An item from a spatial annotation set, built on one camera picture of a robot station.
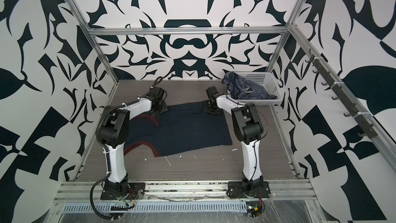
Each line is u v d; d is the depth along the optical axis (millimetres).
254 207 716
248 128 564
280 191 759
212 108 906
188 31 961
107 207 711
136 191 742
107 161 583
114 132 543
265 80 1142
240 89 1019
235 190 742
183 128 939
